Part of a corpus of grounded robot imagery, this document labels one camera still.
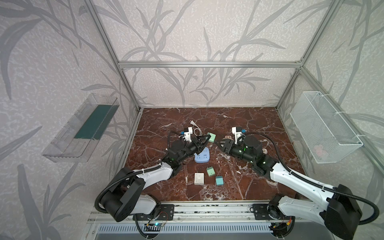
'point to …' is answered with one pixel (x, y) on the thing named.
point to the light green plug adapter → (210, 171)
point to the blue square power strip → (203, 157)
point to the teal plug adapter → (219, 180)
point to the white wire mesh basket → (326, 135)
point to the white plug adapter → (199, 178)
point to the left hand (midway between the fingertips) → (213, 135)
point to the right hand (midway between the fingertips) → (216, 138)
